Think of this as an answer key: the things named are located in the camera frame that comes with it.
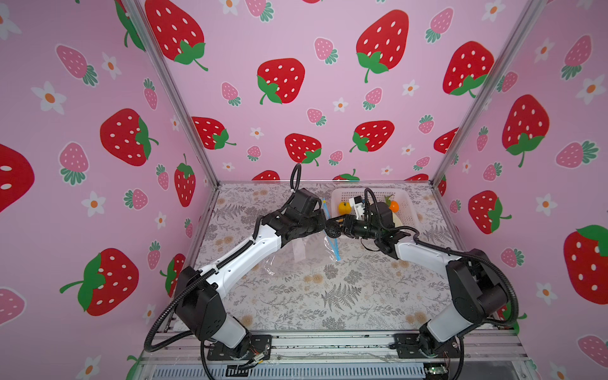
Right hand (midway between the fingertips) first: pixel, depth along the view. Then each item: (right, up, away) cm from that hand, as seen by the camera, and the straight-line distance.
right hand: (329, 223), depth 83 cm
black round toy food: (+1, -2, -3) cm, 4 cm away
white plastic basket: (+33, +9, +24) cm, 42 cm away
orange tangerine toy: (+31, +6, +22) cm, 38 cm away
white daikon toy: (+31, 0, +19) cm, 36 cm away
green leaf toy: (+28, +8, +22) cm, 37 cm away
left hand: (0, +2, -4) cm, 4 cm away
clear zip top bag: (-8, -11, +5) cm, 14 cm away
